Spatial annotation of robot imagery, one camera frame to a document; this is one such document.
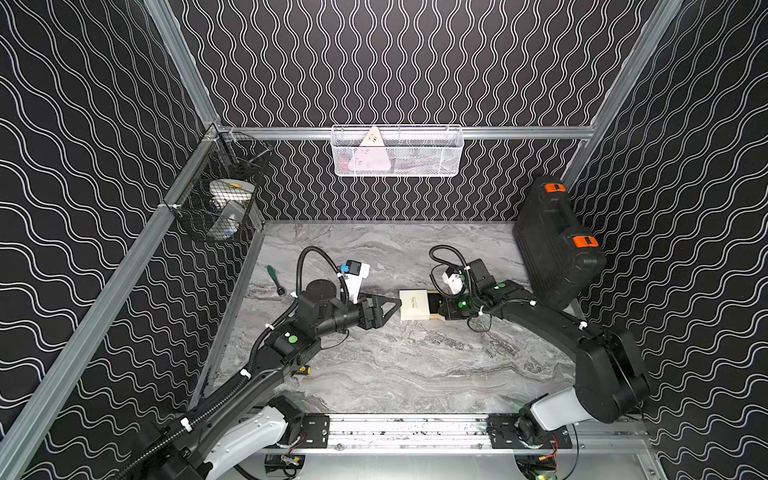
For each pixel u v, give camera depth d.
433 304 0.94
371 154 0.90
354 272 0.64
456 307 0.78
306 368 0.82
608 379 0.43
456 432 0.76
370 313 0.62
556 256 0.85
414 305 0.95
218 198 0.82
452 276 0.82
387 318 0.63
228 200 0.82
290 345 0.53
